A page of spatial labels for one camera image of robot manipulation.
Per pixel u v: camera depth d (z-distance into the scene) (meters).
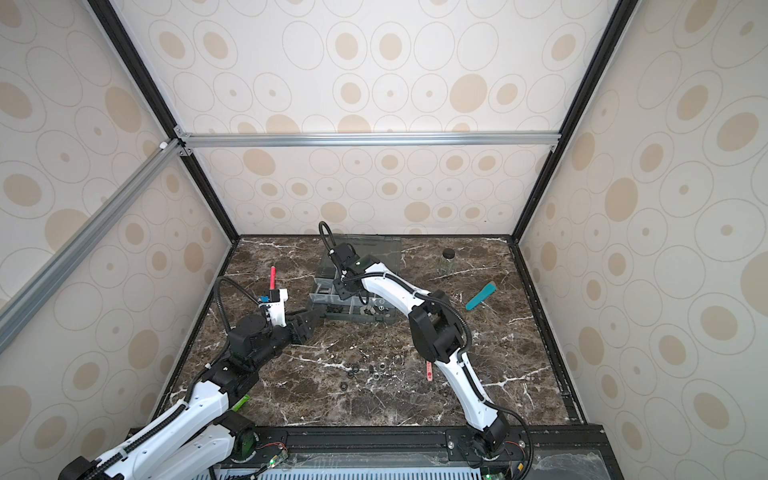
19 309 0.51
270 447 0.73
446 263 1.03
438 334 0.58
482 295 1.03
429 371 0.85
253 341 0.59
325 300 1.00
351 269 0.71
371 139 0.92
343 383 0.83
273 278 1.07
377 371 0.85
